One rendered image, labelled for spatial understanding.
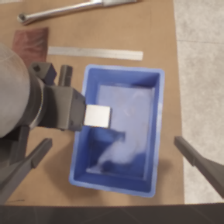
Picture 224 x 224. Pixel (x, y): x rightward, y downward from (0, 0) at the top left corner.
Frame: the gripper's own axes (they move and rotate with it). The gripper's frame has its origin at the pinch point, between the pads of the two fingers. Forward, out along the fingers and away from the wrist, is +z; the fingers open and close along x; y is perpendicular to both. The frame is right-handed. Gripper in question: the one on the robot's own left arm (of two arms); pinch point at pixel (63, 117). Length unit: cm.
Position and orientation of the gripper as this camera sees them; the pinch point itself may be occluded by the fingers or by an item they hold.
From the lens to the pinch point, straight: 32.7
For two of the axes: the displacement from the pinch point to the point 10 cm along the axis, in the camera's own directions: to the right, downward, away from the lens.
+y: 1.2, -9.8, 1.4
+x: -9.9, -1.0, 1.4
